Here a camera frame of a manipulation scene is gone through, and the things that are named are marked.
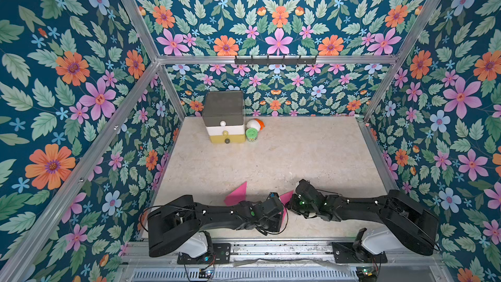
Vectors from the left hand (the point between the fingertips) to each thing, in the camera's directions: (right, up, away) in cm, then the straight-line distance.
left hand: (285, 228), depth 79 cm
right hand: (+1, +6, +6) cm, 9 cm away
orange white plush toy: (-13, +45, +32) cm, 57 cm away
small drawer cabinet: (-28, +47, +15) cm, 57 cm away
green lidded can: (-16, +39, +28) cm, 50 cm away
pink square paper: (-21, +10, +11) cm, 26 cm away
